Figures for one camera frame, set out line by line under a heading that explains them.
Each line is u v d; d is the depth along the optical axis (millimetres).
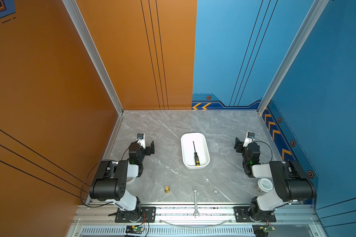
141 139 809
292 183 452
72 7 695
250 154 710
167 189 791
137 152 713
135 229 708
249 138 791
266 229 696
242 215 725
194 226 710
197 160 908
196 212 756
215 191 799
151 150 856
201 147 994
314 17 723
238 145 847
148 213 740
